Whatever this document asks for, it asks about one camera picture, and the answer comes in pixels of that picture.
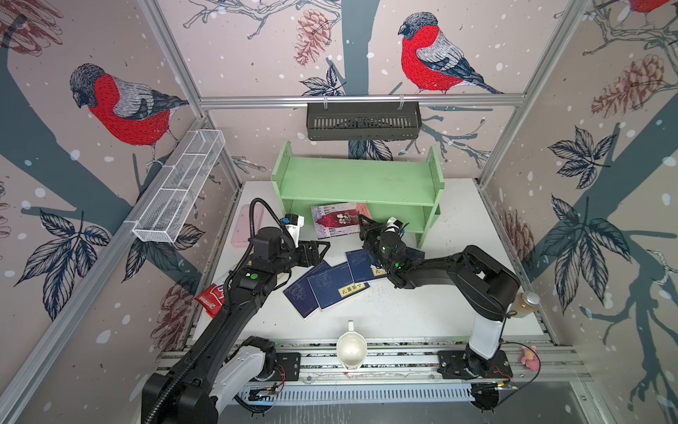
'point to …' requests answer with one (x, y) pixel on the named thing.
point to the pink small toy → (529, 358)
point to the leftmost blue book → (300, 294)
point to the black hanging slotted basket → (363, 123)
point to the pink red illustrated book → (338, 220)
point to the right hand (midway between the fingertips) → (357, 211)
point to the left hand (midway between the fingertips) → (324, 239)
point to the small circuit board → (259, 395)
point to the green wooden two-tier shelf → (408, 191)
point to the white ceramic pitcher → (351, 347)
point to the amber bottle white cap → (524, 304)
